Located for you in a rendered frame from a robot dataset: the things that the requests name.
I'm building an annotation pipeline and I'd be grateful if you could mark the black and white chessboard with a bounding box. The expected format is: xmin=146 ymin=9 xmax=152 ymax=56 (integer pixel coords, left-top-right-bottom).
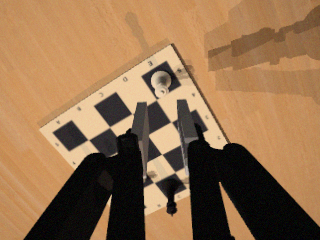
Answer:
xmin=39 ymin=44 xmax=228 ymax=216

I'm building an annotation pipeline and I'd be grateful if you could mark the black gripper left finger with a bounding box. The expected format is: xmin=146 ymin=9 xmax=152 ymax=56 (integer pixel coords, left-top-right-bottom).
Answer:
xmin=23 ymin=102 xmax=149 ymax=240

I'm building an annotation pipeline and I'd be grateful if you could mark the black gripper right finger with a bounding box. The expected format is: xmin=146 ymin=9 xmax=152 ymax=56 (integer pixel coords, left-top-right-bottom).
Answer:
xmin=177 ymin=99 xmax=320 ymax=240

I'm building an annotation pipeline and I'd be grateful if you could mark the black chess piece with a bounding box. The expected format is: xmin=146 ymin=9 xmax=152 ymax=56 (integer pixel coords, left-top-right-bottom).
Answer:
xmin=162 ymin=179 xmax=178 ymax=217

